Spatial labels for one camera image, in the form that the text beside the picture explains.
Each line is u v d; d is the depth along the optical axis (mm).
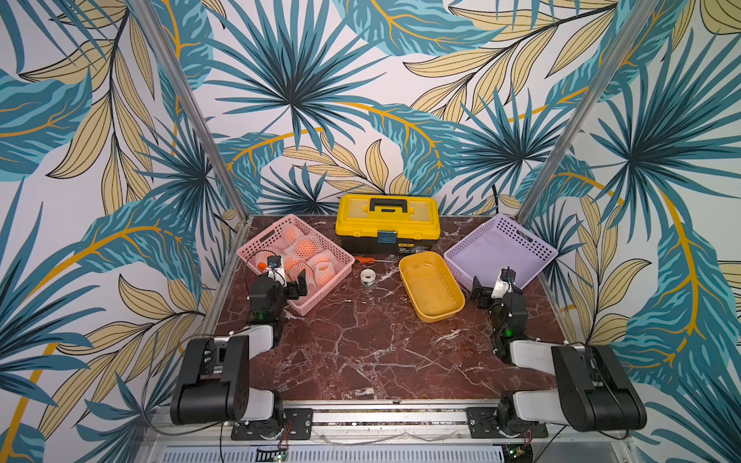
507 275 787
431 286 1003
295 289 806
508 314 667
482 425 732
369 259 1034
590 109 855
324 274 927
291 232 1066
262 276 812
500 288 777
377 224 949
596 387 436
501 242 1127
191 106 841
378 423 747
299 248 1005
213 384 431
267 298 670
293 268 968
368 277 994
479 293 829
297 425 735
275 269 762
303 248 1005
